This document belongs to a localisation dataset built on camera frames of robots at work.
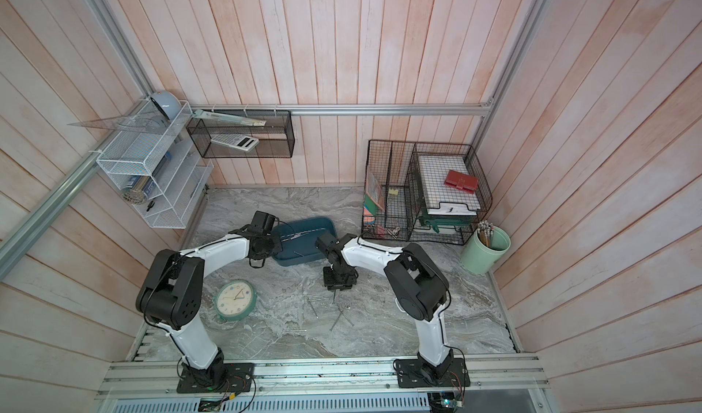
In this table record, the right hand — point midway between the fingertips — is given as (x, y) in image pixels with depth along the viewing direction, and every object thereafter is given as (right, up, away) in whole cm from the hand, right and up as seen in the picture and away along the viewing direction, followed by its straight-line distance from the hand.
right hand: (333, 287), depth 91 cm
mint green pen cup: (+47, +10, -5) cm, 49 cm away
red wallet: (+44, +36, +1) cm, 57 cm away
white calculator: (-35, +51, +7) cm, 62 cm away
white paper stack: (+36, +30, -3) cm, 47 cm away
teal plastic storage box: (-14, +15, +14) cm, 25 cm away
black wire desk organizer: (+34, +33, +13) cm, 49 cm away
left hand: (-21, +12, +7) cm, 25 cm away
